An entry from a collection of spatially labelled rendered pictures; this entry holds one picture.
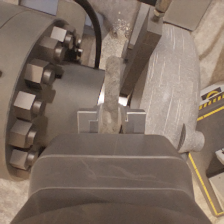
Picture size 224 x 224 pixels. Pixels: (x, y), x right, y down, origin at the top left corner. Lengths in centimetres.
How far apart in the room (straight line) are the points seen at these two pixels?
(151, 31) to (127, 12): 92
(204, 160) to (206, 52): 73
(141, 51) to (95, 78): 23
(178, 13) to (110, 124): 31
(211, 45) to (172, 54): 104
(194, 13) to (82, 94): 33
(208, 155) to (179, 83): 95
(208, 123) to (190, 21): 77
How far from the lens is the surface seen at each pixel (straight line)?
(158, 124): 28
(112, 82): 15
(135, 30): 59
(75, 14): 97
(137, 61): 34
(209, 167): 129
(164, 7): 31
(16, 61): 41
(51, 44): 45
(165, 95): 29
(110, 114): 16
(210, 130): 114
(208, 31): 135
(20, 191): 199
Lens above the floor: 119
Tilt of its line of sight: 69 degrees down
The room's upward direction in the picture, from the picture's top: 178 degrees counter-clockwise
